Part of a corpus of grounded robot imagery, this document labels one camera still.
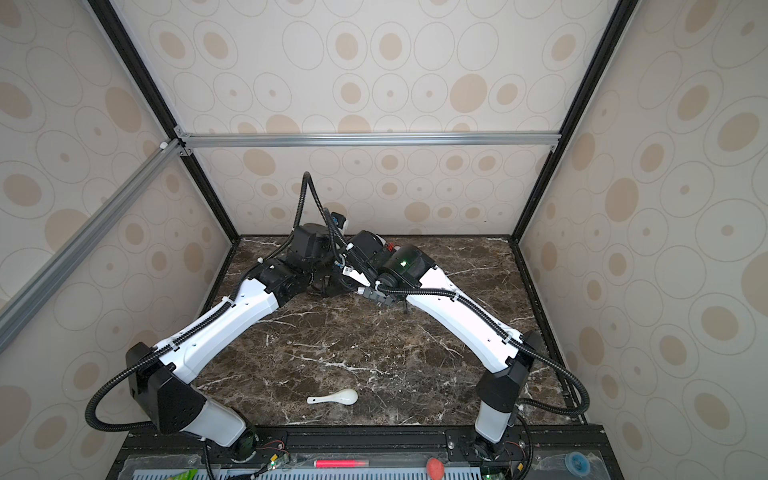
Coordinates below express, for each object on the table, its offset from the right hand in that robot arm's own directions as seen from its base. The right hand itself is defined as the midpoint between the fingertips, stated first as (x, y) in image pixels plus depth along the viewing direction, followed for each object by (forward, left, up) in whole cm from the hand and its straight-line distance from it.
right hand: (386, 272), depth 73 cm
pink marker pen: (-36, +12, -28) cm, 47 cm away
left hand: (+7, +8, +2) cm, 11 cm away
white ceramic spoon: (-21, +13, -28) cm, 37 cm away
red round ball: (-38, -11, -26) cm, 47 cm away
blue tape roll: (-36, -45, -29) cm, 65 cm away
